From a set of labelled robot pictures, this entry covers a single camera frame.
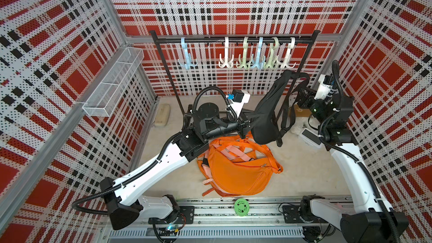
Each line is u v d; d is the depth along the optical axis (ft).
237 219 2.41
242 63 2.31
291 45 2.05
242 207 2.37
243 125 1.56
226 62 2.31
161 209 1.98
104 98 3.05
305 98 1.97
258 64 2.31
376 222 1.19
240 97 1.52
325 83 1.85
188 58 2.25
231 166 2.73
